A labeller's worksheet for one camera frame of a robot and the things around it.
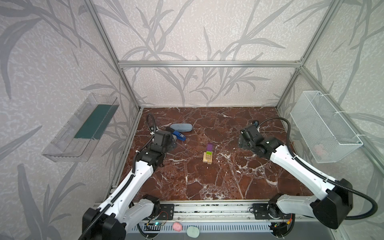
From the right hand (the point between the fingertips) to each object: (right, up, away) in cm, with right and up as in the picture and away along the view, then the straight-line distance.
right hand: (248, 136), depth 82 cm
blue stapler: (-41, -2, +17) cm, 44 cm away
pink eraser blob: (-37, -40, -14) cm, 57 cm away
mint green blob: (-30, -41, -15) cm, 53 cm away
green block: (-22, -10, +2) cm, 24 cm away
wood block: (-22, -13, +5) cm, 26 cm away
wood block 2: (-25, -15, +7) cm, 30 cm away
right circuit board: (+13, -45, -9) cm, 48 cm away
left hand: (-46, 0, 0) cm, 46 cm away
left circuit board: (-49, -43, -10) cm, 66 cm away
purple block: (-21, -8, +13) cm, 26 cm away
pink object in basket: (+33, -6, -7) cm, 35 cm away
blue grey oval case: (-41, +4, +23) cm, 47 cm away
